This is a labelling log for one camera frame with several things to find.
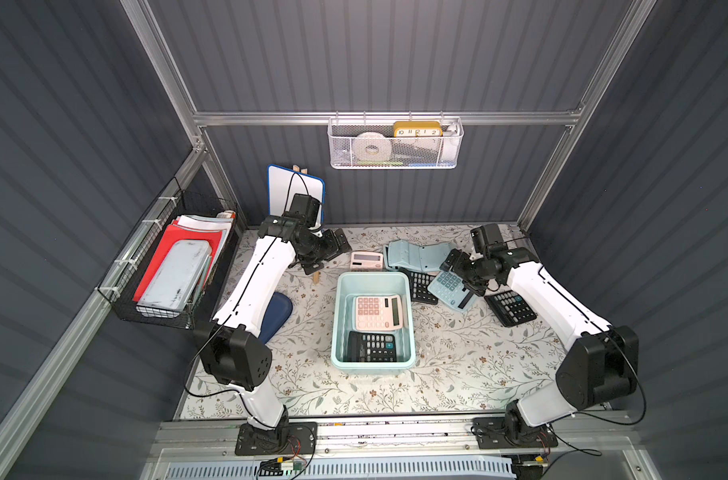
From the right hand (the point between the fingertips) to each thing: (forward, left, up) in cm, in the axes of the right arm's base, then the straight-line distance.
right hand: (458, 270), depth 86 cm
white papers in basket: (+5, +65, +14) cm, 67 cm away
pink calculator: (+15, +27, -15) cm, 35 cm away
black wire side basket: (-17, +77, +19) cm, 81 cm away
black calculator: (-17, +25, -15) cm, 34 cm away
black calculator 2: (+4, +9, -15) cm, 18 cm away
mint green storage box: (-11, +25, -12) cm, 30 cm away
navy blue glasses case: (-6, +55, -14) cm, 57 cm away
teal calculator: (+4, -1, -14) cm, 15 cm away
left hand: (0, +33, +8) cm, 34 cm away
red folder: (+2, +76, +14) cm, 77 cm away
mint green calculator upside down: (+16, +14, -12) cm, 24 cm away
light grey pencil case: (-12, +71, +13) cm, 73 cm away
